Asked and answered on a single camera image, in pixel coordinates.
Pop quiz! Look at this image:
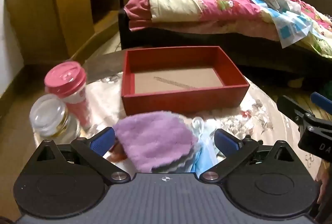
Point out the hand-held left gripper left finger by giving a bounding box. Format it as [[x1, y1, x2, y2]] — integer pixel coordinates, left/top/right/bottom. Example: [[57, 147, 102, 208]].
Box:
[[33, 127, 131, 184]]

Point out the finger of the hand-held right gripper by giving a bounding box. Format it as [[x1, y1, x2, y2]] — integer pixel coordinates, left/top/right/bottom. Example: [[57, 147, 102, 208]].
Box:
[[310, 92, 332, 110], [276, 95, 315, 127]]

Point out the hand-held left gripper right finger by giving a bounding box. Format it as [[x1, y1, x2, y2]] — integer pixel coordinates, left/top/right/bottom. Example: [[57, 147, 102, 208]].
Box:
[[199, 128, 297, 183]]

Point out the blue face mask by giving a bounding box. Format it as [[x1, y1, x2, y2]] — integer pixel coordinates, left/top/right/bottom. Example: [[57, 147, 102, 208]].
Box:
[[191, 133, 227, 178]]

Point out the purple towel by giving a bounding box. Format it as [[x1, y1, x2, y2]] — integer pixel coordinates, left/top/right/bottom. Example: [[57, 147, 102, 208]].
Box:
[[114, 110, 199, 172]]

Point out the red cardboard box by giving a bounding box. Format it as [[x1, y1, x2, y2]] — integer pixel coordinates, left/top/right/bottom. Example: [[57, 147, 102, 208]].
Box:
[[121, 46, 250, 116]]

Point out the person's right hand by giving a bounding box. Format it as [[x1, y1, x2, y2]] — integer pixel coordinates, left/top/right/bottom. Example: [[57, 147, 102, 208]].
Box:
[[317, 171, 332, 205]]

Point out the yellow slipper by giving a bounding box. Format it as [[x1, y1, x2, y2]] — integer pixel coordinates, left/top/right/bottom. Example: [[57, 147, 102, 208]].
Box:
[[287, 78, 304, 87]]

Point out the clear glass jar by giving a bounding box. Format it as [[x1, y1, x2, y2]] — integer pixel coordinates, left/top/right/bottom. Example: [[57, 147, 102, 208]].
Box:
[[29, 94, 81, 146]]

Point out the pink lidded cup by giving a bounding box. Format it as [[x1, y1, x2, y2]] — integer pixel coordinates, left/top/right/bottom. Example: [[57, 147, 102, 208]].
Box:
[[44, 61, 93, 130]]

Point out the dark bed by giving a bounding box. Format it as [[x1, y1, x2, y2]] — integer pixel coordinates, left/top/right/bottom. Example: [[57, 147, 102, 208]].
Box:
[[118, 0, 332, 85]]

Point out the light blue patterned blanket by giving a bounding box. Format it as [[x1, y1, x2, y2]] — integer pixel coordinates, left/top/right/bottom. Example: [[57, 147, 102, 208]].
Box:
[[248, 0, 315, 49]]

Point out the wooden cabinet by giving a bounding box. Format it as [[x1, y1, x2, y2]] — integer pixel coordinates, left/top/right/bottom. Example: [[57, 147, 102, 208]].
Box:
[[5, 0, 132, 64]]

